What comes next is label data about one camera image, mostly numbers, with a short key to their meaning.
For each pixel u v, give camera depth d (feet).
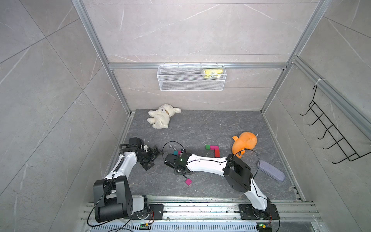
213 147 3.25
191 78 3.31
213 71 2.79
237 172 1.72
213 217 2.40
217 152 3.13
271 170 2.80
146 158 2.44
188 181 2.75
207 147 3.22
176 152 3.10
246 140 3.05
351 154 1.90
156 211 2.40
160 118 3.34
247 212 2.39
